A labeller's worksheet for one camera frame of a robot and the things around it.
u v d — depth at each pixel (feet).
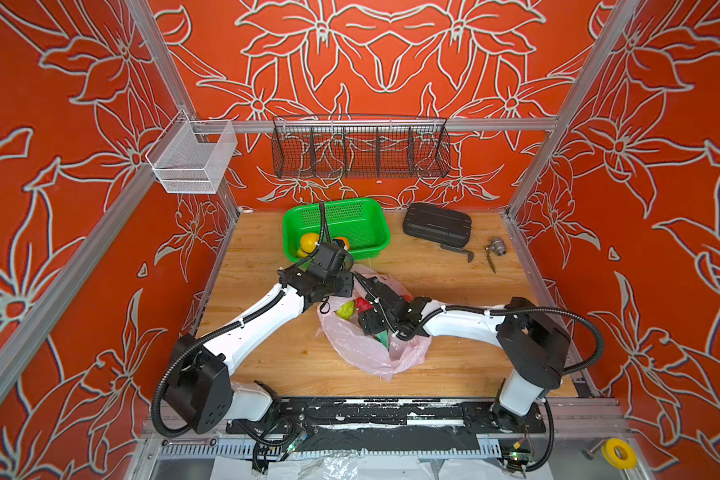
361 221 3.83
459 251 3.50
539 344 1.49
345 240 3.39
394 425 2.39
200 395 1.32
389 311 2.18
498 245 3.48
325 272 2.00
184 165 2.87
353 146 3.29
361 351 2.56
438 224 3.51
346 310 2.86
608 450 2.22
